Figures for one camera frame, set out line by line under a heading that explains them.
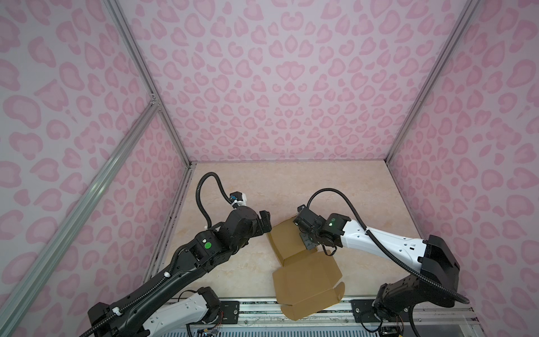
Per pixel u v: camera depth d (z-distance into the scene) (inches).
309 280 28.4
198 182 19.1
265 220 24.8
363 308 29.3
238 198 24.3
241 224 19.7
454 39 29.6
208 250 18.5
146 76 33.1
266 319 28.4
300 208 28.9
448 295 14.8
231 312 28.7
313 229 24.1
